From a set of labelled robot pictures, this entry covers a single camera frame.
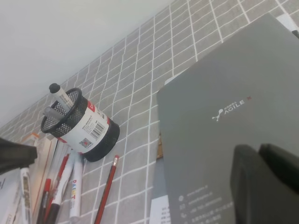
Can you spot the red pen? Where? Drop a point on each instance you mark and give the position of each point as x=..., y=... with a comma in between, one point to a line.
x=44, y=206

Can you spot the white paint marker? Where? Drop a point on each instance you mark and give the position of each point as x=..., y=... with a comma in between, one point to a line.
x=76, y=189

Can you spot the white marker dark cap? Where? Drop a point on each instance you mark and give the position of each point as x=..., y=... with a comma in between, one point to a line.
x=57, y=199

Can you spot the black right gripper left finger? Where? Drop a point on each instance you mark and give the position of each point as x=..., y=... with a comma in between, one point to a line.
x=249, y=207

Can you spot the silver pen black tip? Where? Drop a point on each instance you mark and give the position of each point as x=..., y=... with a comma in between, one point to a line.
x=50, y=112

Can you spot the red pencil with eraser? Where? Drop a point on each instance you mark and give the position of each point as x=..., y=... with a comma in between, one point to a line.
x=106, y=190

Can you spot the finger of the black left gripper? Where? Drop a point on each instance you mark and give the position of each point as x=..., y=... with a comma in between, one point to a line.
x=14, y=155

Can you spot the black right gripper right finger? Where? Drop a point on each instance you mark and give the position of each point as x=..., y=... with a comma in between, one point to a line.
x=278, y=172

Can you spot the white marker black cap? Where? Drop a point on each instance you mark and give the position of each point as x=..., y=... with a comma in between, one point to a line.
x=61, y=96

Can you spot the black mesh pen holder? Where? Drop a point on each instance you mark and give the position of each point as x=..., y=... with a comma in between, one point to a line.
x=84, y=128

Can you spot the ROS robotics book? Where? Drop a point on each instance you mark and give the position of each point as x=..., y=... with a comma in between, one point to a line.
x=21, y=189

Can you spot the grey AgileX brochure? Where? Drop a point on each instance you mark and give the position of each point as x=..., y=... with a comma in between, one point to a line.
x=244, y=92

